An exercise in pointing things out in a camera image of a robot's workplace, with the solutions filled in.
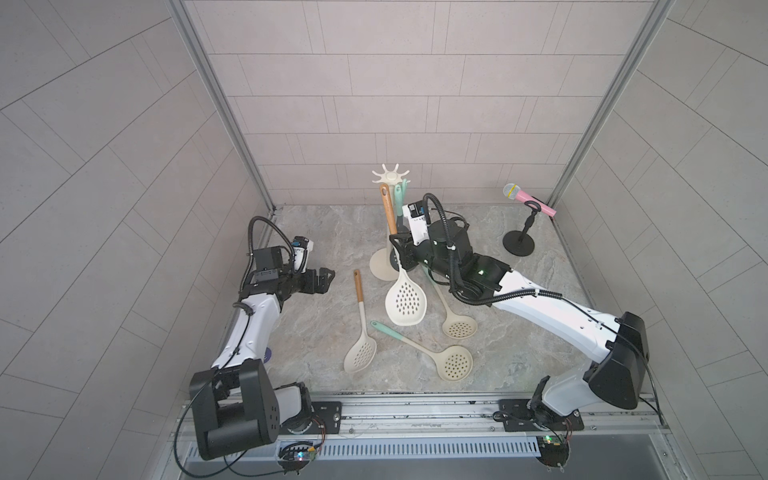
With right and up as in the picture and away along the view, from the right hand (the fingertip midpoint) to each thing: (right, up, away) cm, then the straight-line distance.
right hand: (390, 237), depth 71 cm
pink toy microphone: (+38, +14, +22) cm, 46 cm away
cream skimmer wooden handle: (-8, -32, +10) cm, 34 cm away
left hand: (-20, -9, +15) cm, 26 cm away
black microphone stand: (+45, -3, +34) cm, 56 cm away
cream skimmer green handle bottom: (+17, -34, +8) cm, 38 cm away
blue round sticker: (-34, -32, +10) cm, 48 cm away
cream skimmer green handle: (+18, -26, +14) cm, 35 cm away
